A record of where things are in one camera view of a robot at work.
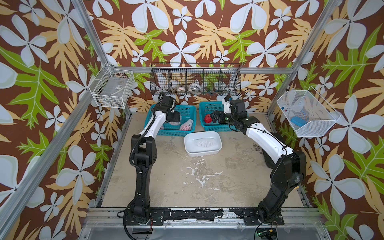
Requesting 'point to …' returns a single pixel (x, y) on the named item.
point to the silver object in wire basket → (195, 87)
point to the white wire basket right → (308, 112)
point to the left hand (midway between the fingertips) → (175, 115)
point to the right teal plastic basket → (206, 108)
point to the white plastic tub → (192, 150)
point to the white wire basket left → (112, 87)
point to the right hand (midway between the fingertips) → (215, 114)
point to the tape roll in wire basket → (181, 89)
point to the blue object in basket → (298, 121)
